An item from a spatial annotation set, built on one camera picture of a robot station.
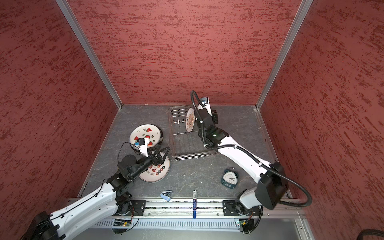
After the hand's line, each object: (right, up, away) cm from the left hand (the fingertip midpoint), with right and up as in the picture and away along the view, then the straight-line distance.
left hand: (166, 150), depth 76 cm
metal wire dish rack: (+9, -2, +21) cm, 23 cm away
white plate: (-8, -16, +9) cm, 20 cm away
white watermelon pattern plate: (-18, +8, +26) cm, 32 cm away
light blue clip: (0, -24, +1) cm, 24 cm away
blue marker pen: (+15, -27, -2) cm, 31 cm away
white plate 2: (-8, -16, +9) cm, 20 cm away
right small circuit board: (+40, -36, -6) cm, 54 cm away
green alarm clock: (+35, -16, +5) cm, 39 cm away
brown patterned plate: (+12, +16, +25) cm, 31 cm away
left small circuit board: (-22, -36, -3) cm, 42 cm away
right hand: (+22, +21, +1) cm, 31 cm away
